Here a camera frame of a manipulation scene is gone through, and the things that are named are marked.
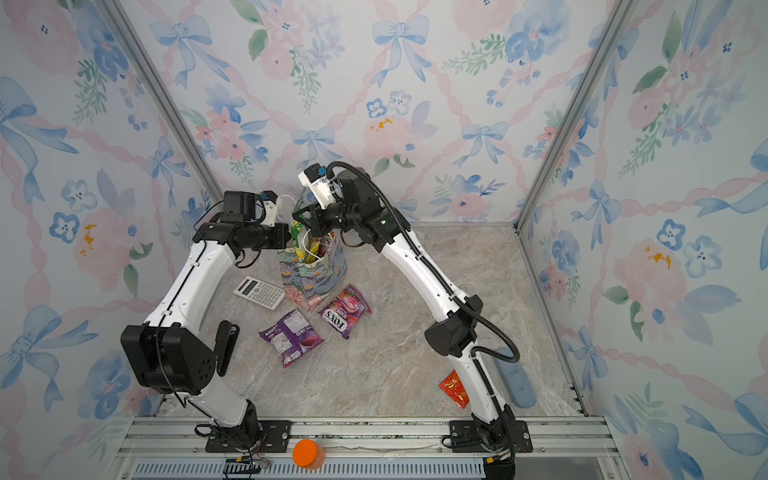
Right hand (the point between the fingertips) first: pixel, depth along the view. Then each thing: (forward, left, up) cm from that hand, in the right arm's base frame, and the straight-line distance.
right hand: (295, 212), depth 70 cm
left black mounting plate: (-40, +6, -38) cm, 56 cm away
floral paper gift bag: (-4, +1, -24) cm, 24 cm away
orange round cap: (-44, -5, -29) cm, 53 cm away
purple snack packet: (-15, +7, -35) cm, 39 cm away
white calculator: (+1, +21, -37) cm, 43 cm away
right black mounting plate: (-39, -41, -38) cm, 68 cm away
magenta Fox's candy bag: (-6, -8, -35) cm, 36 cm away
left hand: (+6, +6, -12) cm, 15 cm away
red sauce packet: (-27, -40, -39) cm, 62 cm away
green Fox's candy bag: (-3, -1, -3) cm, 4 cm away
